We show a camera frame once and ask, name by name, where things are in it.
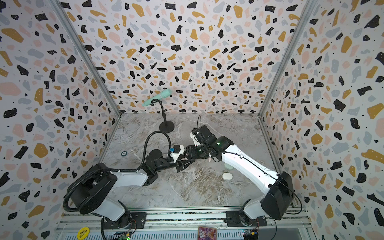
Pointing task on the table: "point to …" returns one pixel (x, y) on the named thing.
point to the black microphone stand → (165, 126)
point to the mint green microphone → (164, 93)
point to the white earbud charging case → (227, 176)
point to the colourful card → (206, 233)
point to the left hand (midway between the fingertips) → (194, 155)
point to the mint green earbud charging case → (228, 166)
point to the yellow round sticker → (83, 233)
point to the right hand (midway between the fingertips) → (187, 152)
